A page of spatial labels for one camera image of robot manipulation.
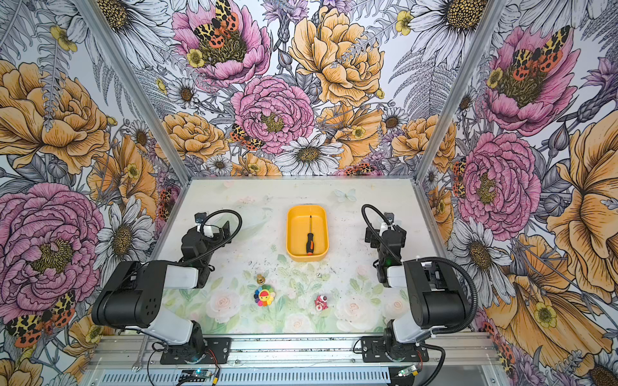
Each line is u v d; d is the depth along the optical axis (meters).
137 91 0.90
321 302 0.79
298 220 1.06
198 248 0.72
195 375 0.71
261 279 0.87
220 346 0.75
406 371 0.72
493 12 0.72
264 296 0.84
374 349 0.74
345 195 1.16
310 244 0.96
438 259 0.49
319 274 0.89
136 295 0.46
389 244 0.70
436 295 0.46
